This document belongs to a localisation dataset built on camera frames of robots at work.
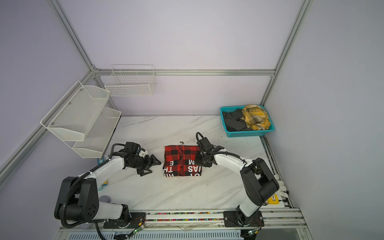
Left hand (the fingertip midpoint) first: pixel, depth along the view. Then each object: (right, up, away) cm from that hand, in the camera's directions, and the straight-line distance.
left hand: (156, 167), depth 85 cm
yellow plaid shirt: (+66, +31, +19) cm, 75 cm away
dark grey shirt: (+51, +27, +20) cm, 61 cm away
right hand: (+23, +2, +4) cm, 23 cm away
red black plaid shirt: (+14, +3, +5) cm, 15 cm away
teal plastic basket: (+57, +19, +16) cm, 63 cm away
